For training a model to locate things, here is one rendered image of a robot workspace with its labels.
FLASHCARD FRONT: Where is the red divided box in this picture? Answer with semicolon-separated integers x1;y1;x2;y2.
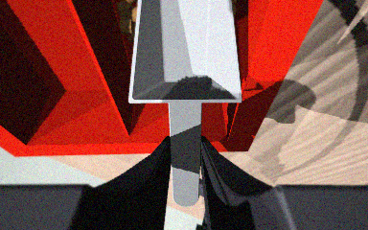
0;0;323;157

